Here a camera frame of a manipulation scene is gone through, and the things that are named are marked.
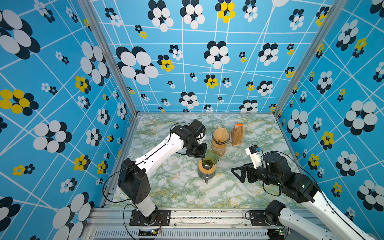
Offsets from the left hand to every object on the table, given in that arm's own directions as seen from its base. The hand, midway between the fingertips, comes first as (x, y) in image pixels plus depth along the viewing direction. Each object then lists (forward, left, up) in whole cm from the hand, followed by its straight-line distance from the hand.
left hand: (206, 156), depth 78 cm
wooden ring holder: (-6, 0, -6) cm, 8 cm away
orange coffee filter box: (+20, -22, -8) cm, 31 cm away
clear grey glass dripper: (+16, -9, -4) cm, 19 cm away
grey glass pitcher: (-8, 0, -9) cm, 11 cm away
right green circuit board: (-31, -33, -17) cm, 49 cm away
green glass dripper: (0, -3, -2) cm, 3 cm away
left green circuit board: (-32, +26, -17) cm, 45 cm away
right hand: (-9, -14, +4) cm, 17 cm away
